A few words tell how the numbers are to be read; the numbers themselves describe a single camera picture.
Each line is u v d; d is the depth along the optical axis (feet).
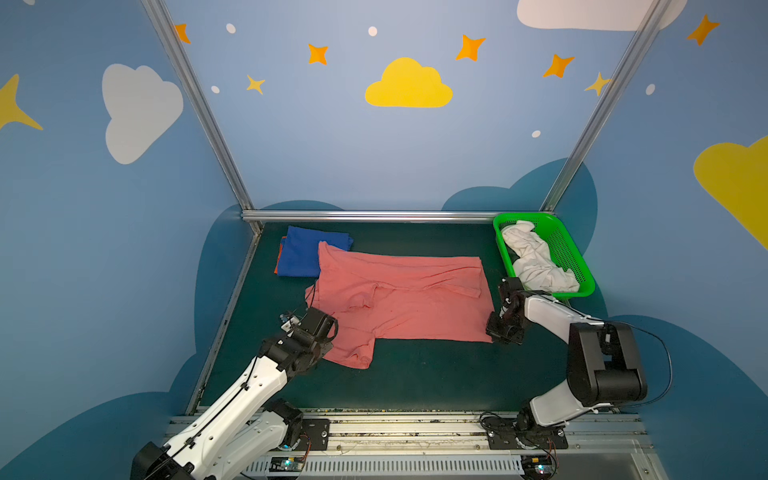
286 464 2.32
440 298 3.33
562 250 3.54
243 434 1.82
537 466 2.35
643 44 2.42
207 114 2.84
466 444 2.44
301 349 1.80
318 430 2.47
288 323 2.31
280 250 3.66
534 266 3.42
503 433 2.46
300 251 3.62
